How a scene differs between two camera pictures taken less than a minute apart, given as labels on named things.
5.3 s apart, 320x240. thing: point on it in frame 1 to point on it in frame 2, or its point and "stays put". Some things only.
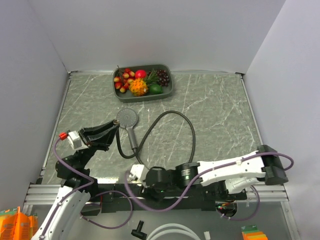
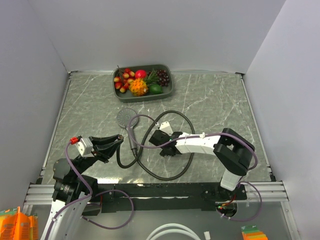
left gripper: (103, 135) to (102, 151)
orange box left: (15, 225) stays put
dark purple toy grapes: (163, 76) stays put
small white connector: (207, 235) stays put
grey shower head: (128, 118) stays put
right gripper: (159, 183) to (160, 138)
